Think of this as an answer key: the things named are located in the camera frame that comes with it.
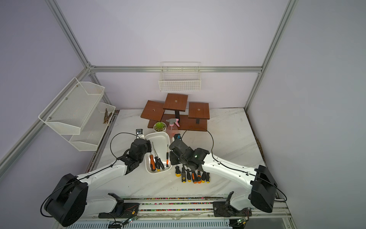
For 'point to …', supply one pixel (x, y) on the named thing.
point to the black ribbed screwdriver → (203, 176)
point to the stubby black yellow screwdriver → (177, 171)
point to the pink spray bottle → (173, 127)
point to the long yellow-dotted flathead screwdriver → (183, 175)
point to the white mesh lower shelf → (91, 135)
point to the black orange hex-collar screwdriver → (194, 177)
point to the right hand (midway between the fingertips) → (174, 157)
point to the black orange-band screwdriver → (198, 177)
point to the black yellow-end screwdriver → (207, 177)
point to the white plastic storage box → (158, 160)
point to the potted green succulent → (159, 126)
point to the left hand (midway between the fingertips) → (145, 141)
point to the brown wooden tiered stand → (174, 107)
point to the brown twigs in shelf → (106, 117)
